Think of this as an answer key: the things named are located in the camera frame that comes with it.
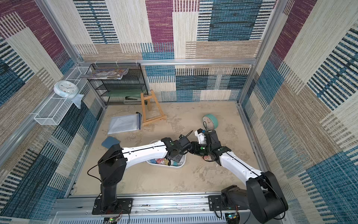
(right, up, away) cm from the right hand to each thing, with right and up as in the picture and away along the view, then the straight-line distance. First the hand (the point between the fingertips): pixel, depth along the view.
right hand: (186, 147), depth 83 cm
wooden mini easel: (-28, +23, +34) cm, 50 cm away
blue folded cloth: (-54, +1, +14) cm, 55 cm away
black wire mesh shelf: (-50, +43, +27) cm, 72 cm away
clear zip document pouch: (-45, +12, +23) cm, 52 cm away
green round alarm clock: (+17, +14, +13) cm, 25 cm away
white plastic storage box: (-13, -10, +3) cm, 17 cm away
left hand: (-6, -5, +4) cm, 9 cm away
